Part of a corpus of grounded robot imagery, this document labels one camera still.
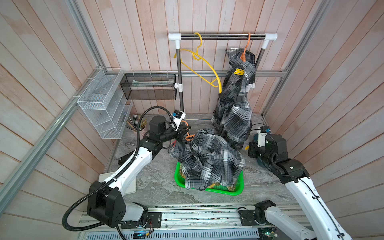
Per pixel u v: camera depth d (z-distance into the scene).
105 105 0.69
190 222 0.73
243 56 0.67
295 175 0.46
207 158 0.75
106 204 0.40
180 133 0.66
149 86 1.01
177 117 0.64
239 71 0.62
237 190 0.77
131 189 0.85
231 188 0.78
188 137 0.75
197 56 0.91
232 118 0.74
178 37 0.61
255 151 0.64
